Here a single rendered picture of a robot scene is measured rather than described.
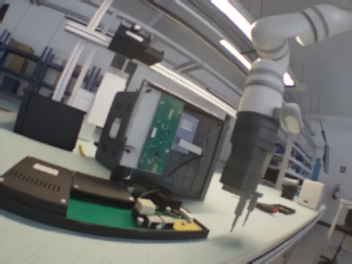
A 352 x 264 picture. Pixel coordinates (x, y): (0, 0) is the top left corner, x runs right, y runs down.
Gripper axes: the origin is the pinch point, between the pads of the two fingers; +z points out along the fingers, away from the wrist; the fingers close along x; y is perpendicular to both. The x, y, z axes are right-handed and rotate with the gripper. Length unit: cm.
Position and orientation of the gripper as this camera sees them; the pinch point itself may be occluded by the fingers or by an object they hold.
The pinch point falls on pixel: (237, 228)
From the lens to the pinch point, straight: 30.0
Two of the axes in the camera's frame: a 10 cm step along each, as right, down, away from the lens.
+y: -6.7, -1.6, 7.2
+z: -3.1, 9.5, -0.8
